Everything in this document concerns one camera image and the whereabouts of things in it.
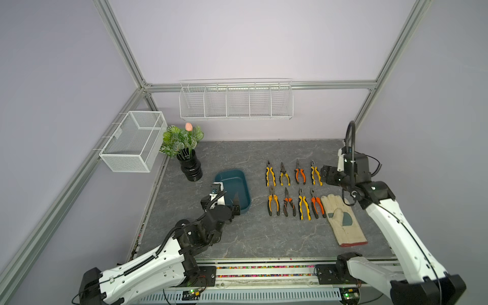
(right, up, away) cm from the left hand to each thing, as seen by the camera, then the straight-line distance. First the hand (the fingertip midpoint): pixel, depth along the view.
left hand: (227, 195), depth 74 cm
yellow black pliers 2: (+27, +7, +32) cm, 42 cm away
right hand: (+43, +10, +3) cm, 44 cm away
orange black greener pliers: (+35, +6, +30) cm, 47 cm away
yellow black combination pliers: (+35, -7, +19) cm, 41 cm away
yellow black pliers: (+19, +7, +31) cm, 37 cm away
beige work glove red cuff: (+52, -15, +13) cm, 55 cm away
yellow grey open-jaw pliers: (+19, -8, +19) cm, 28 cm away
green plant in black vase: (-23, +22, +12) cm, 34 cm away
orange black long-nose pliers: (+28, -6, +20) cm, 34 cm away
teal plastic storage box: (+1, +2, +28) cm, 28 cm away
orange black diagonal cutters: (+41, -6, +20) cm, 46 cm away
